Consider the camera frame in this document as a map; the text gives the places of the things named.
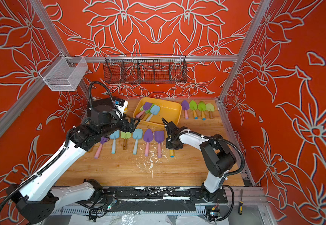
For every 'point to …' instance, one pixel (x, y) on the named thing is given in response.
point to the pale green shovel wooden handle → (210, 107)
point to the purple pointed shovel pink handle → (148, 137)
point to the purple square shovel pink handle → (146, 106)
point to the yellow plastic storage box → (170, 110)
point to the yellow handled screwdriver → (240, 207)
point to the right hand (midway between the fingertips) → (170, 145)
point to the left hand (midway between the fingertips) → (132, 115)
